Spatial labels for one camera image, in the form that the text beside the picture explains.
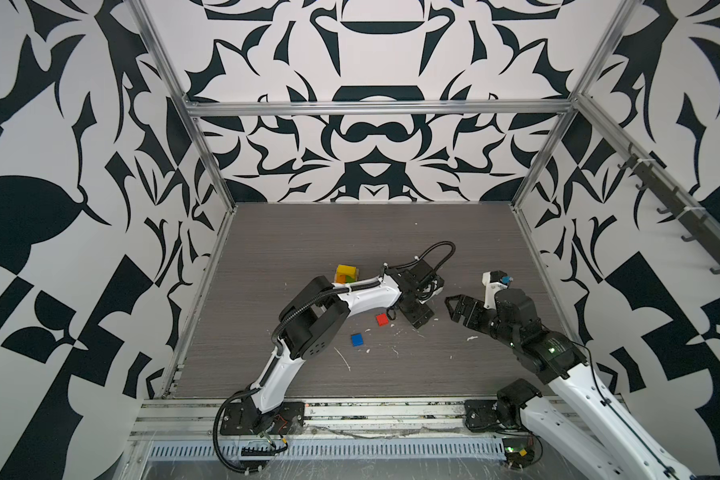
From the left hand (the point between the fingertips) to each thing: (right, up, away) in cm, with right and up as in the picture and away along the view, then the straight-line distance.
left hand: (424, 307), depth 90 cm
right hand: (+6, +5, -15) cm, 16 cm away
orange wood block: (-25, +7, +6) cm, 27 cm away
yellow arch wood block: (-24, +9, +7) cm, 26 cm away
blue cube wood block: (-20, -9, -3) cm, 22 cm away
